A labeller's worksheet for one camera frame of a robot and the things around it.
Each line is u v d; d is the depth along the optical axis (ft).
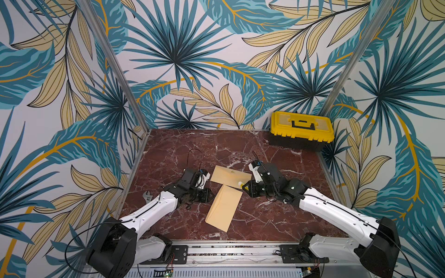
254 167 2.30
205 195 2.39
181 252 2.42
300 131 3.19
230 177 3.23
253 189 2.18
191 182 2.15
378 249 1.25
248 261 2.40
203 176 2.52
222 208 2.82
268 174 1.85
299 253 2.18
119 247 1.30
